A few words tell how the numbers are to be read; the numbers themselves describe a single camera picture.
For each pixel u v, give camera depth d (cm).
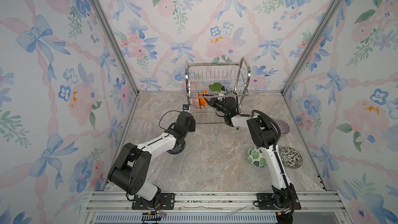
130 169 45
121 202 75
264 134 64
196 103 98
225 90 95
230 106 84
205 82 115
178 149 89
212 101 92
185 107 79
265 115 55
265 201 74
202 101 97
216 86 86
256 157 87
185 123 70
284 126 98
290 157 87
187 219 70
